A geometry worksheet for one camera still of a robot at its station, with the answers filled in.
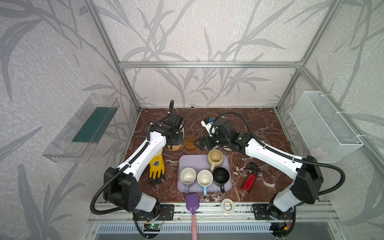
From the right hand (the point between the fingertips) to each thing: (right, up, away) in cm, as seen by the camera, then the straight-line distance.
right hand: (199, 135), depth 78 cm
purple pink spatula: (-4, -35, -1) cm, 35 cm away
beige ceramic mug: (+9, -15, +13) cm, 22 cm away
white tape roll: (+14, -39, -3) cm, 41 cm away
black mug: (+12, -24, +7) cm, 28 cm away
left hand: (-11, -1, +5) cm, 13 cm away
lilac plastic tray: (-1, -18, +14) cm, 23 cm away
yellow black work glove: (-25, -21, +9) cm, 34 cm away
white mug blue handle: (+3, -25, +6) cm, 26 cm away
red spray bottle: (+28, -24, +3) cm, 37 cm away
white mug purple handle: (-7, -24, +7) cm, 26 cm away
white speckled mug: (-8, +5, -7) cm, 12 cm away
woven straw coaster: (-17, -10, +19) cm, 27 cm away
